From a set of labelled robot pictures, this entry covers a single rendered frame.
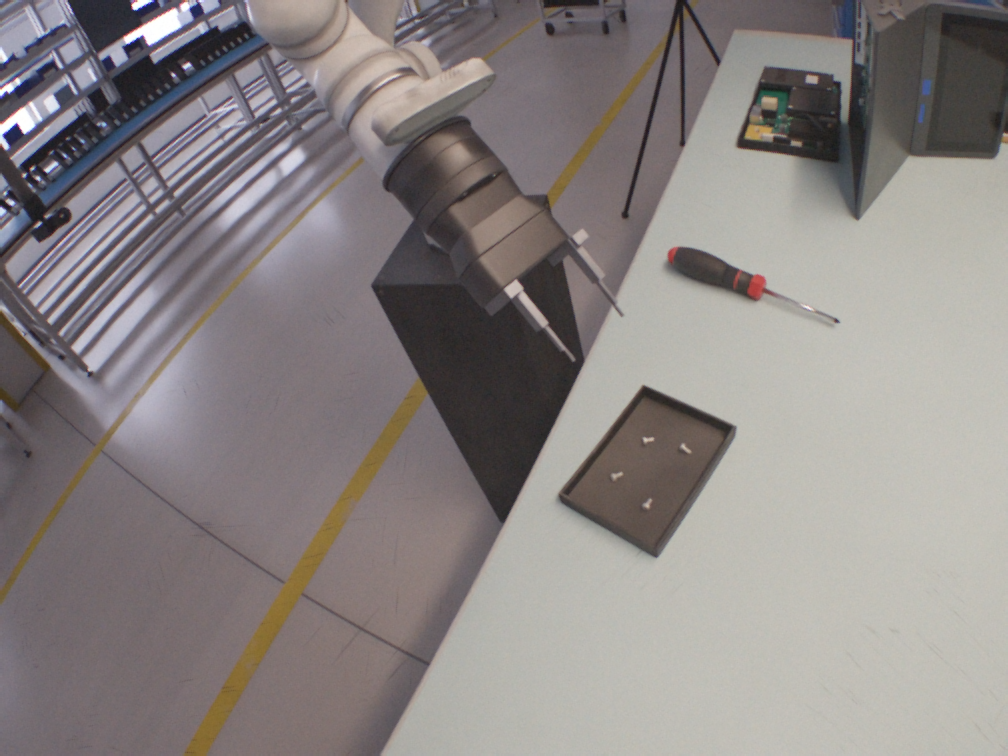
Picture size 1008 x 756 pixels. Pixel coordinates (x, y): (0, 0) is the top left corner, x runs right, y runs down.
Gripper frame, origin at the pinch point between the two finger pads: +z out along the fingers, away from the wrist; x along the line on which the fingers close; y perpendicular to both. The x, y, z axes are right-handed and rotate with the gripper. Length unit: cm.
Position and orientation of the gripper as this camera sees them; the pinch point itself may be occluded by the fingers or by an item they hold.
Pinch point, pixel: (598, 336)
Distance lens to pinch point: 38.4
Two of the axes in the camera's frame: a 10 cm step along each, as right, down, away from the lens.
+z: 6.3, 7.7, 0.8
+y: -2.9, 1.3, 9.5
